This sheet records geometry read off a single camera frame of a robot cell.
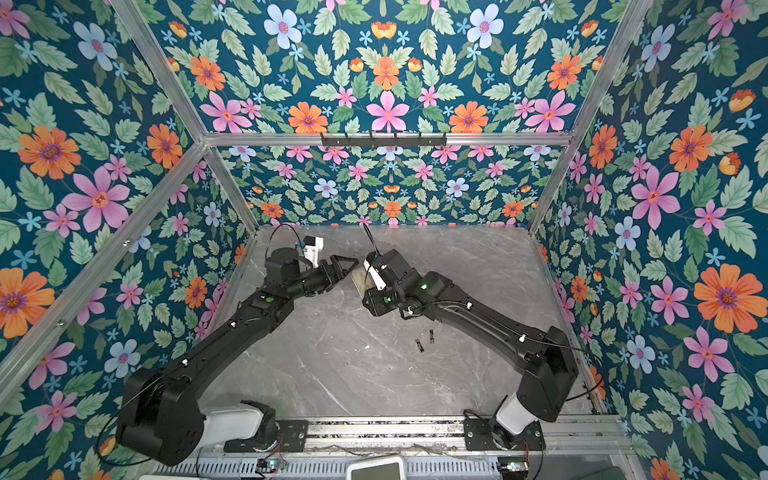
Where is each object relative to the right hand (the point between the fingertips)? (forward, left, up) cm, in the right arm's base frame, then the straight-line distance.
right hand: (370, 296), depth 76 cm
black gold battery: (-5, -13, -20) cm, 24 cm away
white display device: (-35, -3, -16) cm, 39 cm away
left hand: (+6, +3, +7) cm, 10 cm away
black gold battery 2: (-4, -17, -20) cm, 26 cm away
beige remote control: (+3, +2, +3) cm, 5 cm away
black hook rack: (+47, -3, +17) cm, 50 cm away
